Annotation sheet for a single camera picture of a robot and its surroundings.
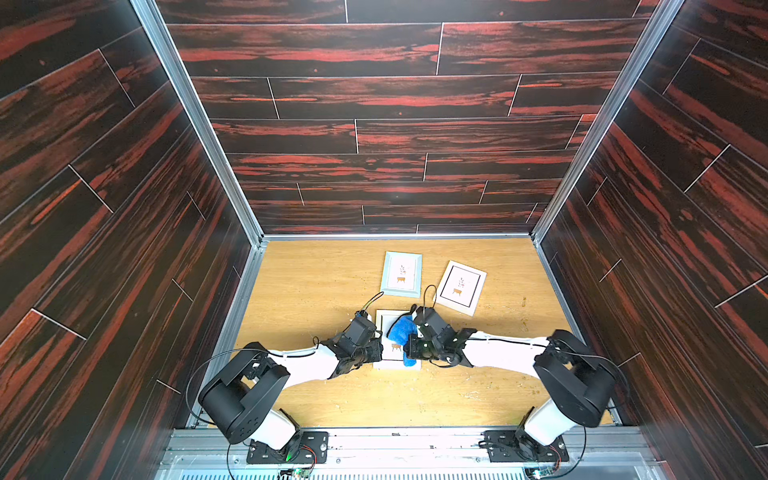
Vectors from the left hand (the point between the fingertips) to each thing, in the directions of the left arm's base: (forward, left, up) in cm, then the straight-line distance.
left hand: (382, 349), depth 90 cm
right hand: (+1, -8, +1) cm, 8 cm away
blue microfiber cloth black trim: (+3, -5, +6) cm, 8 cm away
